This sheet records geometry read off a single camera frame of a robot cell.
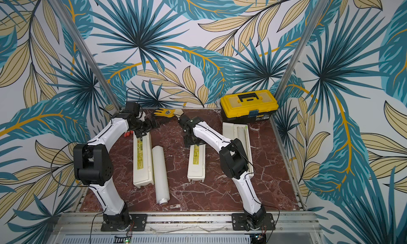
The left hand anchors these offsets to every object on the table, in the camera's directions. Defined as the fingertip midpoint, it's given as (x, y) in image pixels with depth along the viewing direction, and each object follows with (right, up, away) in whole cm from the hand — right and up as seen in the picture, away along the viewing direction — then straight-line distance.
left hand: (153, 130), depth 92 cm
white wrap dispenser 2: (+25, -20, -9) cm, 33 cm away
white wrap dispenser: (-2, -19, -10) cm, 21 cm away
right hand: (+25, -8, +2) cm, 26 cm away
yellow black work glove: (+1, +12, +22) cm, 25 cm away
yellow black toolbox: (+57, +14, +8) cm, 59 cm away
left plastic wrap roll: (+8, -29, -13) cm, 33 cm away
